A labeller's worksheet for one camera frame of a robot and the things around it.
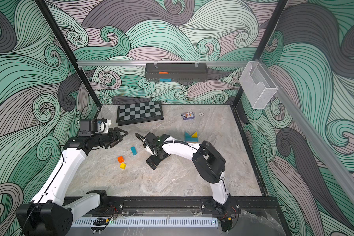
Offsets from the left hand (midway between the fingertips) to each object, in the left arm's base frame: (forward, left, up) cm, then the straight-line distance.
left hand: (124, 134), depth 76 cm
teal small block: (+1, 0, -21) cm, 21 cm away
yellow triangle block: (+13, -41, -21) cm, 48 cm away
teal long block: (+10, -38, -21) cm, 45 cm away
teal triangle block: (+14, -35, -21) cm, 43 cm away
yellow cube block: (-9, +4, -20) cm, 23 cm away
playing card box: (+30, -37, -20) cm, 52 cm away
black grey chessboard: (+31, +4, -19) cm, 36 cm away
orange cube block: (-5, +7, -20) cm, 22 cm away
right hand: (-6, -17, -19) cm, 26 cm away
